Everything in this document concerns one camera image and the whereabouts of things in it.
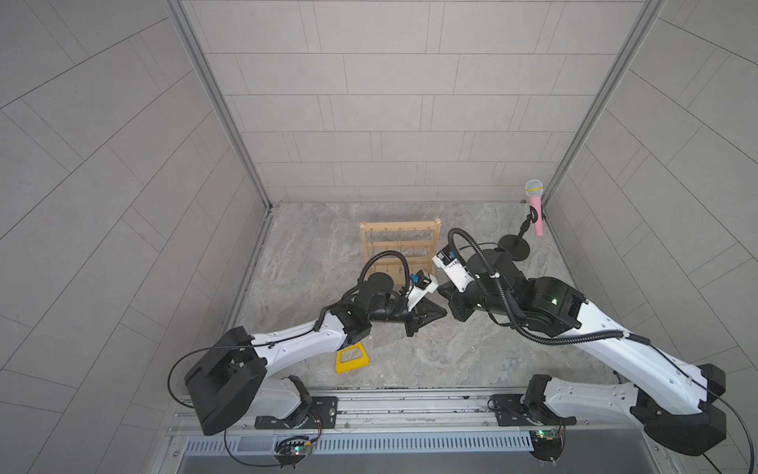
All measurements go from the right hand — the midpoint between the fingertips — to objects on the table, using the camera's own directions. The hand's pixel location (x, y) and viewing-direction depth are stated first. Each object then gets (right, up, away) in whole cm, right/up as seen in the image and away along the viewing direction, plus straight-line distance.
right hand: (437, 293), depth 66 cm
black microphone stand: (+33, +8, +36) cm, 49 cm away
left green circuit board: (-33, -35, 0) cm, 48 cm away
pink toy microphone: (+31, +26, +19) cm, 45 cm away
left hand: (+2, -6, +3) cm, 8 cm away
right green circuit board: (+26, -36, +2) cm, 44 cm away
